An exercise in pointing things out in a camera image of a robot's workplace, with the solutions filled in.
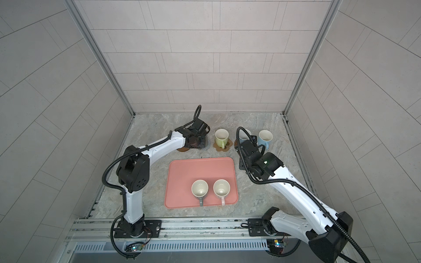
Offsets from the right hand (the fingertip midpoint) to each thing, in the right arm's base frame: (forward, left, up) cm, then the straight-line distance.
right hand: (244, 161), depth 76 cm
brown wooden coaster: (+22, +1, -16) cm, 27 cm away
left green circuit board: (-28, +47, -12) cm, 56 cm away
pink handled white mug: (-7, +11, -14) cm, 19 cm away
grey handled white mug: (-6, +22, -13) cm, 27 cm away
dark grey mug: (+3, +22, +14) cm, 27 cm away
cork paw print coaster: (+20, +5, -15) cm, 25 cm away
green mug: (+21, +9, -7) cm, 24 cm away
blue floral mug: (+21, -4, -9) cm, 23 cm away
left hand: (+19, +19, -7) cm, 27 cm away
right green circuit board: (-31, -10, -17) cm, 37 cm away
